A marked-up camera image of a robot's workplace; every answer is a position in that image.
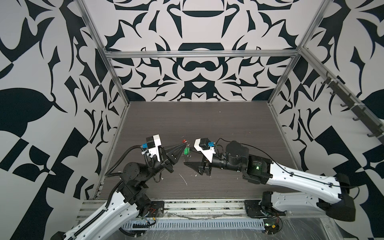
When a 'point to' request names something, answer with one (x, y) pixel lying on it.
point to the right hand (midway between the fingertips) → (188, 156)
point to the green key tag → (186, 150)
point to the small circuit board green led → (271, 226)
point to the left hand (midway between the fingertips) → (185, 143)
